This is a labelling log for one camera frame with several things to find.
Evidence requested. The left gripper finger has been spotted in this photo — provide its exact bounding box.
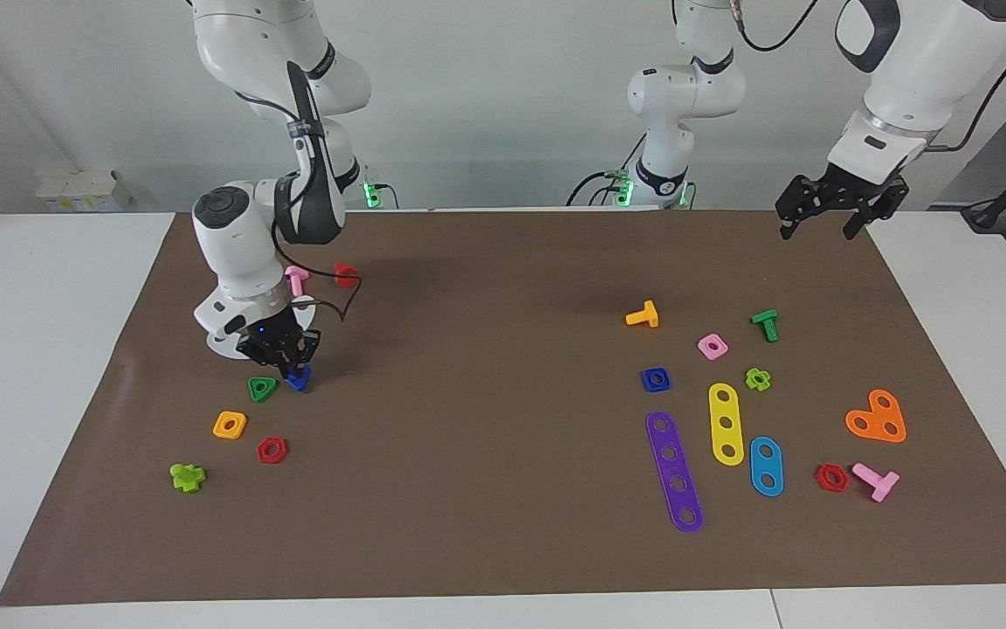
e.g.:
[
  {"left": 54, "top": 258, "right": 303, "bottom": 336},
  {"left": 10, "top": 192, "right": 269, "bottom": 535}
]
[
  {"left": 774, "top": 177, "right": 811, "bottom": 242},
  {"left": 843, "top": 198, "right": 885, "bottom": 243}
]

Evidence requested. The white curved five-hole plate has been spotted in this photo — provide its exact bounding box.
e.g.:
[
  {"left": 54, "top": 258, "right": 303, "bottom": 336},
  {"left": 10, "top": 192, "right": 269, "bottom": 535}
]
[{"left": 206, "top": 295, "right": 318, "bottom": 361}]

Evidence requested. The brown paper table mat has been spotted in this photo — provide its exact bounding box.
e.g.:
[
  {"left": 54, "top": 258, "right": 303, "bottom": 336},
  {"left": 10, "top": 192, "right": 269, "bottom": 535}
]
[{"left": 0, "top": 208, "right": 1006, "bottom": 607}]

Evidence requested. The orange heart toy plate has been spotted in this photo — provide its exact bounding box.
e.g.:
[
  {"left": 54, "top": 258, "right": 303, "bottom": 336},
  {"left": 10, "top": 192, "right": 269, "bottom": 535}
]
[{"left": 844, "top": 389, "right": 908, "bottom": 445}]

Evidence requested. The white cardboard box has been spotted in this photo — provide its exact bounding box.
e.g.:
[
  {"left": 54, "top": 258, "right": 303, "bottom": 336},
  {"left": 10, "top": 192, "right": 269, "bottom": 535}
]
[{"left": 35, "top": 169, "right": 134, "bottom": 214}]

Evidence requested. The yellow three-hole toy plate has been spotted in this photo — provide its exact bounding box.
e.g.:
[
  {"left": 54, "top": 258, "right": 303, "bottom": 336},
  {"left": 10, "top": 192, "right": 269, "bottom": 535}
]
[{"left": 707, "top": 383, "right": 746, "bottom": 467}]

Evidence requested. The pink square-head toy bolt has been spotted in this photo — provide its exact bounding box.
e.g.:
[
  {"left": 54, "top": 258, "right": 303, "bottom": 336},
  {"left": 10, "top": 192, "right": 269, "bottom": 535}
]
[{"left": 852, "top": 462, "right": 901, "bottom": 504}]

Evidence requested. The blue two-hole toy plate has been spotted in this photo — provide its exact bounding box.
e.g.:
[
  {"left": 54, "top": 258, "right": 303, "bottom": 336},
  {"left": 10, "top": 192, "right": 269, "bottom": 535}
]
[{"left": 748, "top": 436, "right": 786, "bottom": 499}]

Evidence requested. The purple four-hole toy plate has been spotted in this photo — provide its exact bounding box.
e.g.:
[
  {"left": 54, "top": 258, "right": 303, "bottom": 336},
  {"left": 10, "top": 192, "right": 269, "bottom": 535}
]
[{"left": 645, "top": 411, "right": 706, "bottom": 535}]

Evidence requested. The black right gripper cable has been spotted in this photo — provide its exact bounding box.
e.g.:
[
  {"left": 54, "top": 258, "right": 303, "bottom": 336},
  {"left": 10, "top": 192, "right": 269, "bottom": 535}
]
[{"left": 289, "top": 266, "right": 363, "bottom": 325}]

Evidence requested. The black arm base cable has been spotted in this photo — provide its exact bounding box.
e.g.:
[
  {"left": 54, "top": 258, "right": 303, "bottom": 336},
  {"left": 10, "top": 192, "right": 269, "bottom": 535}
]
[{"left": 565, "top": 169, "right": 635, "bottom": 209}]

